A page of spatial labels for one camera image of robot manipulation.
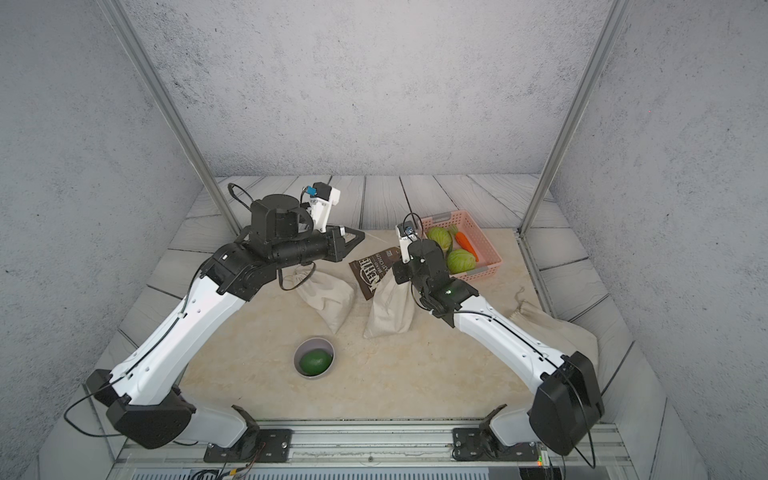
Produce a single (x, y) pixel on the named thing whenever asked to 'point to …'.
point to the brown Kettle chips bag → (369, 270)
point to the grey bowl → (309, 344)
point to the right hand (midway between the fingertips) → (404, 250)
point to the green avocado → (314, 362)
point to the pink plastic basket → (488, 257)
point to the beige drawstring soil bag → (392, 309)
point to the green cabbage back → (442, 235)
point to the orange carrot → (466, 244)
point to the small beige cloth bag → (330, 296)
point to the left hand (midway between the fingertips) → (366, 233)
